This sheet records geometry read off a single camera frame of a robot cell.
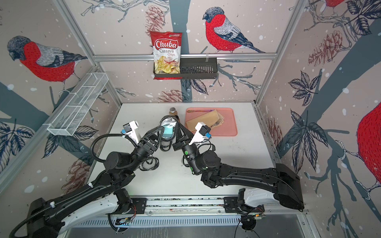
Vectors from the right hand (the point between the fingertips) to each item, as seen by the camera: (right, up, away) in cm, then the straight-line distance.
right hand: (176, 124), depth 58 cm
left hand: (-4, -1, -5) cm, 7 cm away
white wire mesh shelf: (-55, +2, +14) cm, 57 cm away
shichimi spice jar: (-8, +6, +45) cm, 46 cm away
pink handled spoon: (+4, +7, +56) cm, 57 cm away
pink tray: (+33, -5, +49) cm, 59 cm away
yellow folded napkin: (+17, 0, +53) cm, 56 cm away
